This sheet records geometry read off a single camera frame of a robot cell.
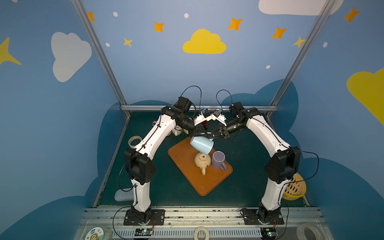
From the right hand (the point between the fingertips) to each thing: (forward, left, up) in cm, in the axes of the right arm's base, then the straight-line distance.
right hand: (211, 135), depth 77 cm
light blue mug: (-6, +4, 0) cm, 7 cm away
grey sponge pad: (-26, +45, -21) cm, 56 cm away
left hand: (+1, +2, +2) cm, 3 cm away
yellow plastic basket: (-17, -49, -23) cm, 57 cm away
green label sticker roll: (-43, +49, -15) cm, 67 cm away
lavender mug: (-5, -5, -17) cm, 19 cm away
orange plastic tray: (+1, +16, -22) cm, 27 cm away
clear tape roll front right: (-36, -51, -22) cm, 66 cm away
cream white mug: (-3, +17, +7) cm, 19 cm away
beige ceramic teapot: (-6, +4, -17) cm, 18 cm away
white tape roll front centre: (-42, +6, -24) cm, 49 cm away
